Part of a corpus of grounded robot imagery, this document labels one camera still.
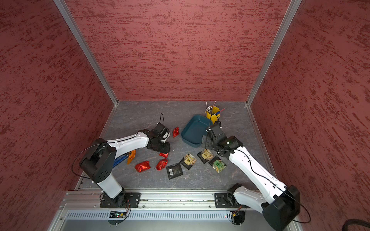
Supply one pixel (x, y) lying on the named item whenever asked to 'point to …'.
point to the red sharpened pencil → (215, 101)
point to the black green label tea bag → (218, 164)
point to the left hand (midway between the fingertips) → (165, 152)
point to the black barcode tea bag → (174, 170)
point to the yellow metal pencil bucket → (214, 117)
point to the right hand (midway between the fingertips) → (210, 144)
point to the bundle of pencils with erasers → (208, 108)
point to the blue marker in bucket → (218, 112)
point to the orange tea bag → (131, 156)
